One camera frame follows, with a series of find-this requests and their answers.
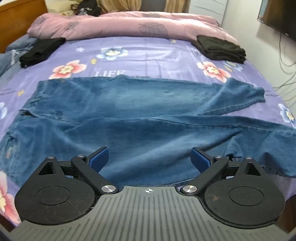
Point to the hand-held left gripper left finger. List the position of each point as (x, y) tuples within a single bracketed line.
[(100, 158)]

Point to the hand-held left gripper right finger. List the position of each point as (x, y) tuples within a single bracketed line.
[(200, 160)]

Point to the blue denim pants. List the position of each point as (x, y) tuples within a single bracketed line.
[(138, 115)]

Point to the purple floral bedsheet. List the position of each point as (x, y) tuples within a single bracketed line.
[(161, 60)]

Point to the black folded clothes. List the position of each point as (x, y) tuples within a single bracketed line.
[(39, 51), (219, 49)]

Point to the pink quilt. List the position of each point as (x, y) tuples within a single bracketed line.
[(115, 25)]

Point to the light blue ripped jeans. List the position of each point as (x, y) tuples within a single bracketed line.
[(13, 55)]

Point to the dark clothes pile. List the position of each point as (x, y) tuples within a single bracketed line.
[(89, 7)]

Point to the tan curtain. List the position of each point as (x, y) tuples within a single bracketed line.
[(175, 5), (105, 5)]

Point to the white wardrobe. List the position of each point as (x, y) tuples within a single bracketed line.
[(208, 7)]

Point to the cream floral cloth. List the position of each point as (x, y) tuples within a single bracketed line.
[(62, 8)]

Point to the wooden headboard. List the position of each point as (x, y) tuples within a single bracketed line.
[(18, 16)]

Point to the wall-mounted television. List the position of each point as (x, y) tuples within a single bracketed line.
[(279, 16)]

